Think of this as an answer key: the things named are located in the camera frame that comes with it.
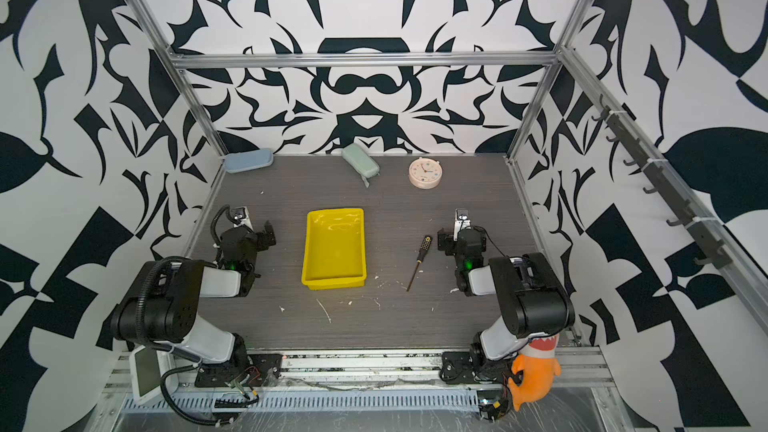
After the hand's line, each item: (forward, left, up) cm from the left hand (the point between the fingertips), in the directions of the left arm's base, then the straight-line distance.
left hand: (250, 220), depth 92 cm
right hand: (-2, -65, -3) cm, 65 cm away
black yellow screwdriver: (-8, -53, -7) cm, 54 cm away
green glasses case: (+28, -34, -6) cm, 44 cm away
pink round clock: (+22, -57, -6) cm, 61 cm away
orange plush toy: (-40, -76, -3) cm, 85 cm away
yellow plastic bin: (-7, -25, -8) cm, 27 cm away
